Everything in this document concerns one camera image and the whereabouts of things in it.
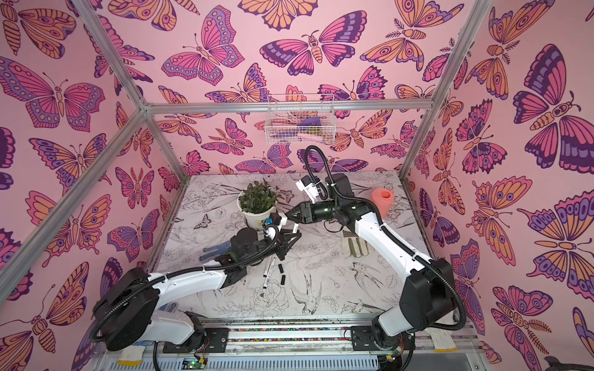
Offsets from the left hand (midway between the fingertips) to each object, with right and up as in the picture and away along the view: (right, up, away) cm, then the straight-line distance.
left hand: (301, 231), depth 75 cm
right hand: (-4, +6, -3) cm, 8 cm away
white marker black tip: (-2, +1, -2) cm, 3 cm away
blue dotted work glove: (-35, -11, +19) cm, 42 cm away
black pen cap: (-8, -16, +15) cm, 23 cm away
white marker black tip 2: (-13, -21, +10) cm, 27 cm away
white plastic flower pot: (-19, +2, +17) cm, 26 cm away
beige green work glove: (+22, -9, +20) cm, 31 cm away
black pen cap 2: (-7, -20, +11) cm, 23 cm away
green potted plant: (-17, +11, +15) cm, 25 cm away
